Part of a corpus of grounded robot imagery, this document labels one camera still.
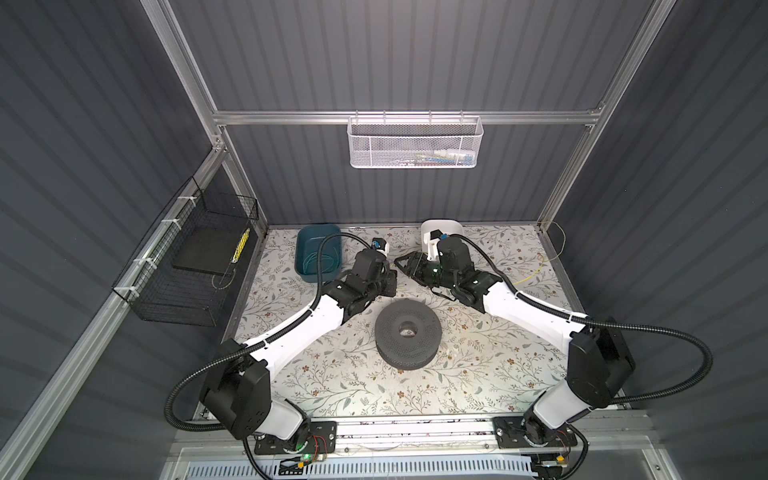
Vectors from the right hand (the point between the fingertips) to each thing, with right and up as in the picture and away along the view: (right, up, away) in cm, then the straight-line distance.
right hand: (399, 265), depth 80 cm
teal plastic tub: (-35, +7, +34) cm, 49 cm away
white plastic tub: (+19, +14, +38) cm, 45 cm away
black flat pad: (-48, +4, -6) cm, 48 cm away
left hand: (-2, -2, +3) cm, 4 cm away
